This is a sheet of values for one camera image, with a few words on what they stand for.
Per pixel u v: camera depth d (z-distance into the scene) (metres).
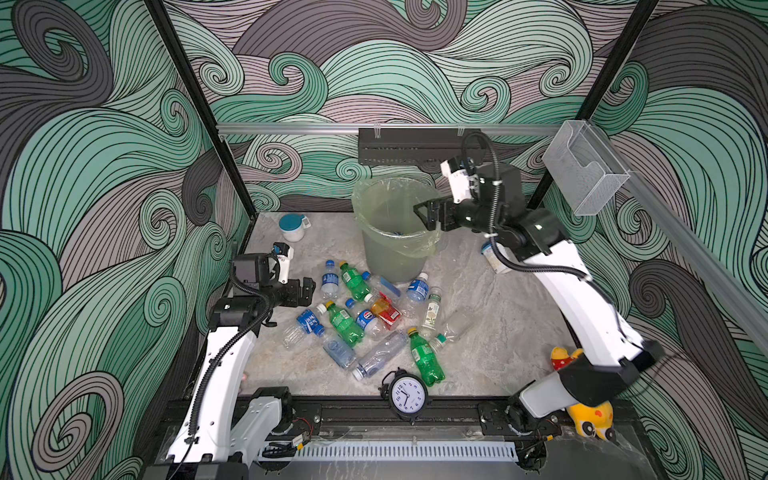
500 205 0.46
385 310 0.88
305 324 0.84
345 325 0.86
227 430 0.40
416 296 0.92
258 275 0.56
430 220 0.58
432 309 0.88
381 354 0.83
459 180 0.57
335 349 0.80
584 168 0.78
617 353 0.39
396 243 0.79
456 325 0.89
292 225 1.07
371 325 0.86
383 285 0.97
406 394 0.75
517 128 0.95
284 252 0.65
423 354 0.79
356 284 0.97
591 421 0.68
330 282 0.95
